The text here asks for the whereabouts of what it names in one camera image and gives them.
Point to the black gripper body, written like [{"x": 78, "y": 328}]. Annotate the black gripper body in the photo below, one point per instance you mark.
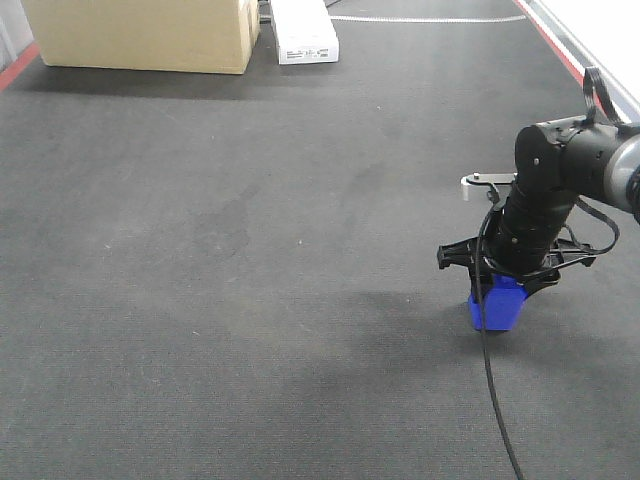
[{"x": 460, "y": 255}]

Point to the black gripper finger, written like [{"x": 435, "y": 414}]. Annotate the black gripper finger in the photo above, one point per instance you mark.
[
  {"x": 537, "y": 289},
  {"x": 481, "y": 282}
]

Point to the blue plastic box slanted corners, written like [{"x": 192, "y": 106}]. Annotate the blue plastic box slanted corners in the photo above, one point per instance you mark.
[{"x": 500, "y": 310}]

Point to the large cardboard box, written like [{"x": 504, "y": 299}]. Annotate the large cardboard box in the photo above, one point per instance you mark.
[{"x": 140, "y": 35}]

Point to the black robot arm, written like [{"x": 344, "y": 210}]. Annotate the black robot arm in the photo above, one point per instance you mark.
[{"x": 565, "y": 155}]

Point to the long white flat box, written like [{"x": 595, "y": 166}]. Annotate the long white flat box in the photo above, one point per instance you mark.
[{"x": 300, "y": 30}]

